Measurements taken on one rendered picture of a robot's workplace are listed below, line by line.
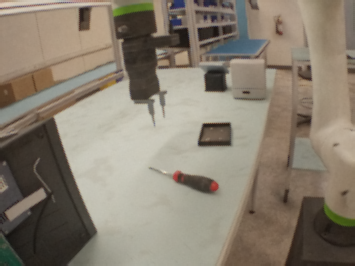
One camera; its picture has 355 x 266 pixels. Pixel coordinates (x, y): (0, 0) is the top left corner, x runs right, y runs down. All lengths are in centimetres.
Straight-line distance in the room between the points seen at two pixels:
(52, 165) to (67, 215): 9
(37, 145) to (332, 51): 59
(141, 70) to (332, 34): 44
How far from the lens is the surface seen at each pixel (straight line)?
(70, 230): 41
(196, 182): 46
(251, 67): 89
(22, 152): 34
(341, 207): 60
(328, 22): 59
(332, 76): 62
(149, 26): 53
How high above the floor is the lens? 129
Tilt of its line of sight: 24 degrees down
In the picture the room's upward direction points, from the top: 8 degrees counter-clockwise
